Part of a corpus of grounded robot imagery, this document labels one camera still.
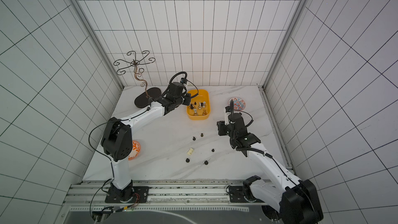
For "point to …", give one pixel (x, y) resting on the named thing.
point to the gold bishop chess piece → (204, 113)
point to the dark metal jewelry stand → (142, 99)
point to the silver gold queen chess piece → (195, 113)
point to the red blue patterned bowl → (239, 103)
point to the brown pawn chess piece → (201, 135)
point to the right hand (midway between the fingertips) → (220, 119)
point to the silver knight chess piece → (200, 107)
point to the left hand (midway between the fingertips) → (188, 97)
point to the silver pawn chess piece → (204, 104)
